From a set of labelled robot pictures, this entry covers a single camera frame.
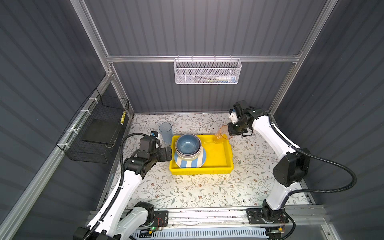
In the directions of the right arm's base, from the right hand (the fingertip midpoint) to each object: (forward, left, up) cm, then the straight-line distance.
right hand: (231, 132), depth 85 cm
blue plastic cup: (+5, +40, -2) cm, 40 cm away
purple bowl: (-12, +25, -5) cm, 28 cm away
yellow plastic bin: (-7, +6, -17) cm, 19 cm away
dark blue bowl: (-2, +26, -9) cm, 27 cm away
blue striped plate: (-11, +19, -14) cm, 26 cm away
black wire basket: (-11, +69, +14) cm, 71 cm away
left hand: (-12, +38, +1) cm, 40 cm away
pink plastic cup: (-4, +6, +3) cm, 8 cm away
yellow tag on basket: (+4, +61, +9) cm, 62 cm away
